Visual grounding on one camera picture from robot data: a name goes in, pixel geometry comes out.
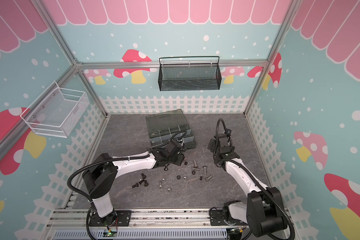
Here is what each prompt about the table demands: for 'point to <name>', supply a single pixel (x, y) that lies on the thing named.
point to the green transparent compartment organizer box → (163, 127)
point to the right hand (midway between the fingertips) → (218, 143)
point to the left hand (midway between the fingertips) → (180, 159)
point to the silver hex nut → (169, 190)
